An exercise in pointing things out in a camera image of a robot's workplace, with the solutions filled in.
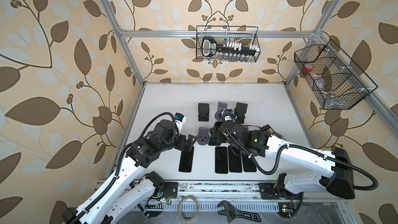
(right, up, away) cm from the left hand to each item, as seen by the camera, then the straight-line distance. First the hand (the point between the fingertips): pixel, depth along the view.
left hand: (190, 135), depth 70 cm
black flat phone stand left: (+6, +9, +25) cm, 27 cm away
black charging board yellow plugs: (+47, -2, +24) cm, 52 cm away
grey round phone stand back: (+18, +12, +25) cm, 33 cm away
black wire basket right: (+70, +25, +4) cm, 75 cm away
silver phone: (-4, -19, +14) cm, 23 cm away
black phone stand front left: (+6, -6, +16) cm, 18 cm away
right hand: (+12, +1, +3) cm, 12 cm away
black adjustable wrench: (+19, -34, -3) cm, 39 cm away
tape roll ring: (-3, -35, -4) cm, 35 cm away
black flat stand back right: (+29, +10, +26) cm, 41 cm away
